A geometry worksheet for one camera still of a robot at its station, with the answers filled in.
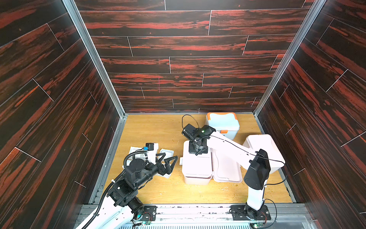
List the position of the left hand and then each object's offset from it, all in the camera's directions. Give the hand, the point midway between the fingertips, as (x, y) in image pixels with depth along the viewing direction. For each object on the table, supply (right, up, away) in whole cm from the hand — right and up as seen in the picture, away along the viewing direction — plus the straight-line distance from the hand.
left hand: (172, 157), depth 67 cm
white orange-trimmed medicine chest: (+35, +17, +27) cm, 47 cm away
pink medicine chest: (+14, -8, +6) cm, 17 cm away
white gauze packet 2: (-5, -15, +18) cm, 25 cm away
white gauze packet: (-4, -4, +29) cm, 30 cm away
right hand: (+13, +1, +17) cm, 21 cm away
